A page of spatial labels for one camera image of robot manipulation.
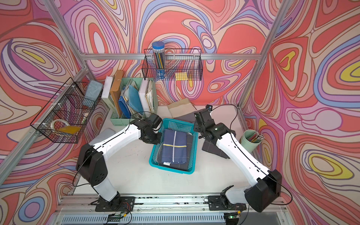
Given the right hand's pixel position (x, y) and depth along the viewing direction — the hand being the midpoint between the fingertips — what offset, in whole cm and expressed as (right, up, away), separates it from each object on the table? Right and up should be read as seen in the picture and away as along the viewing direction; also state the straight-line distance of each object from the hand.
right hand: (200, 126), depth 78 cm
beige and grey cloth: (-9, +12, +38) cm, 41 cm away
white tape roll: (-73, +2, -12) cm, 74 cm away
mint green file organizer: (-34, +24, +15) cm, 45 cm away
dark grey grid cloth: (-7, -24, +5) cm, 26 cm away
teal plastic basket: (-12, 0, +18) cm, 21 cm away
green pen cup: (+31, -8, +5) cm, 33 cm away
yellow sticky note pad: (-11, +32, +12) cm, 37 cm away
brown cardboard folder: (-51, +22, +6) cm, 56 cm away
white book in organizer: (-59, +25, +10) cm, 65 cm away
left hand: (-24, -10, +7) cm, 27 cm away
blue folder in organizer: (-44, +17, +18) cm, 51 cm away
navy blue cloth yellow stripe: (-15, -14, +9) cm, 22 cm away
